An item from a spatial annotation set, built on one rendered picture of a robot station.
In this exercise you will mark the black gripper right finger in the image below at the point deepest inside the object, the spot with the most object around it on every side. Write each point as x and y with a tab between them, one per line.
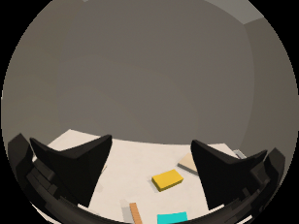
220	173

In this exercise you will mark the yellow flat block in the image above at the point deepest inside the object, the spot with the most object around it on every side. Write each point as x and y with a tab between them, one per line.
167	180

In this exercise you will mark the light brown wooden plank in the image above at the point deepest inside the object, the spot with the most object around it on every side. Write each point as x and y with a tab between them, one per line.
135	213

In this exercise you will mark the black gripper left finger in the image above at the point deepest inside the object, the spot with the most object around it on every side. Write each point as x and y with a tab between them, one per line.
78	167

